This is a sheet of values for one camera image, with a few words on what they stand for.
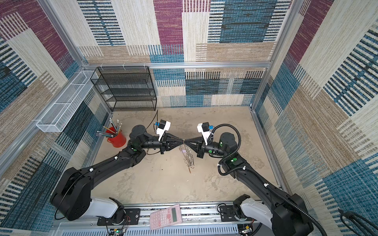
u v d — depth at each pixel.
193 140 0.66
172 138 0.68
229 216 0.73
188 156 0.69
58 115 0.72
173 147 0.69
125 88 1.10
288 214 0.40
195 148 0.65
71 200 0.42
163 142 0.64
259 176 0.50
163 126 0.63
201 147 0.61
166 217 0.72
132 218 0.73
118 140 0.94
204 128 0.61
